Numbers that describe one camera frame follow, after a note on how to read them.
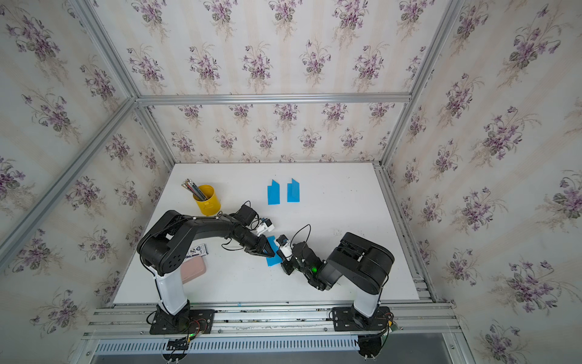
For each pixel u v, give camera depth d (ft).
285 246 2.52
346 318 2.42
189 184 2.89
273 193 3.51
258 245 2.62
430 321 2.41
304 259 2.23
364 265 1.57
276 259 2.83
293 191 3.46
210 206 3.12
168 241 1.67
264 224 2.89
